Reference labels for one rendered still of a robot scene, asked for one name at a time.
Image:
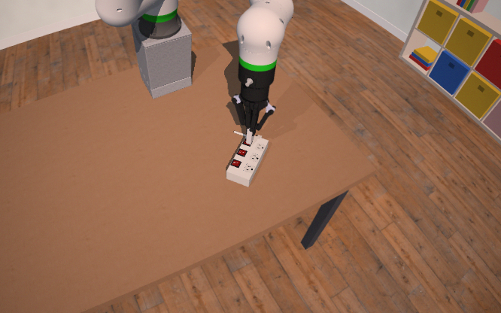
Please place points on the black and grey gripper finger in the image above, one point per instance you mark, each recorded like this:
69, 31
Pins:
257, 126
244, 118

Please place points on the white power strip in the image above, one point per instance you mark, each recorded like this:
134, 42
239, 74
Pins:
247, 160

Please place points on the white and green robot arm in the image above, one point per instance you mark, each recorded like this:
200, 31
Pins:
261, 28

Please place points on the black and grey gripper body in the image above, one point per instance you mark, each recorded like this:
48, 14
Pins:
259, 96

